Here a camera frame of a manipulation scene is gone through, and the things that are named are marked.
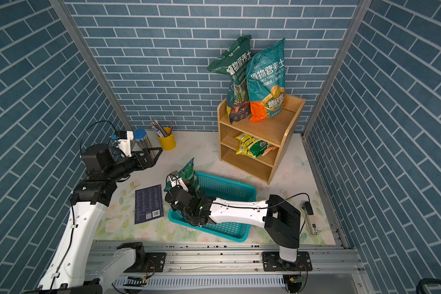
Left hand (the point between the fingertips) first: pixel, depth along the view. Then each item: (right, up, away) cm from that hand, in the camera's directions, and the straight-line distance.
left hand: (159, 150), depth 68 cm
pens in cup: (-12, +11, +31) cm, 35 cm away
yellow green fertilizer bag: (+36, +2, +19) cm, 41 cm away
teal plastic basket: (+20, -19, +24) cm, 36 cm away
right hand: (+4, -16, +8) cm, 19 cm away
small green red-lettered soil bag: (+9, -12, +11) cm, 18 cm away
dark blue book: (-14, -27, +21) cm, 37 cm away
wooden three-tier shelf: (+46, +8, +12) cm, 49 cm away
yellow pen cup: (-11, +5, +42) cm, 43 cm away
